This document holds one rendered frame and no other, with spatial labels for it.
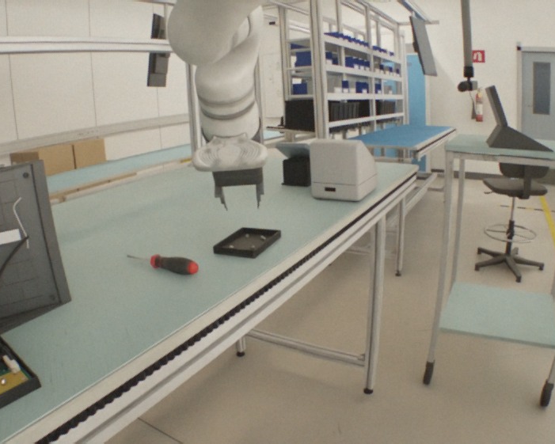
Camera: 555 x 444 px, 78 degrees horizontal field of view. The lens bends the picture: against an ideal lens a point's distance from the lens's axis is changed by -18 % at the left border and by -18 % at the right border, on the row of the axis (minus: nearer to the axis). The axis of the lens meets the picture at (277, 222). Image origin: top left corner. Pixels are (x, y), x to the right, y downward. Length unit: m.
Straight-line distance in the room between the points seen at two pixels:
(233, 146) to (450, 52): 6.31
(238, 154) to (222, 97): 0.08
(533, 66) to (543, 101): 0.56
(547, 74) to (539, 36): 0.58
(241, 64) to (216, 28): 0.10
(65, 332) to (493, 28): 6.59
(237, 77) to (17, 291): 0.41
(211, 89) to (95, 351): 0.32
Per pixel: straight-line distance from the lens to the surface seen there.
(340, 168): 0.98
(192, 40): 0.40
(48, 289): 0.61
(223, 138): 0.51
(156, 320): 0.52
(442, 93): 6.70
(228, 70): 0.47
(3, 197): 0.58
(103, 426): 0.49
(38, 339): 0.55
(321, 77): 2.93
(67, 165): 4.14
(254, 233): 0.79
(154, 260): 0.67
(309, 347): 1.88
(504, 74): 6.64
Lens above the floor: 1.25
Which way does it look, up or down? 17 degrees down
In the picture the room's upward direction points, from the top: 3 degrees counter-clockwise
